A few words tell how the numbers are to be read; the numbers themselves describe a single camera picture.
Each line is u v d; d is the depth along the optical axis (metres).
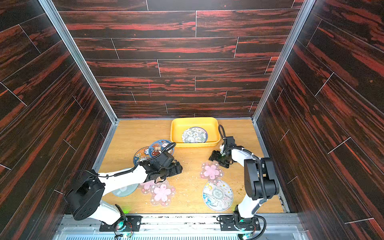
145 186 0.86
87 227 0.73
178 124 1.13
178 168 0.79
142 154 0.99
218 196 0.82
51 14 0.68
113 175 0.50
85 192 0.48
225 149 0.78
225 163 0.81
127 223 0.73
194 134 1.08
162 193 0.84
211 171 0.93
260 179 0.41
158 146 1.05
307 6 0.66
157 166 0.67
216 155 0.84
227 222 0.74
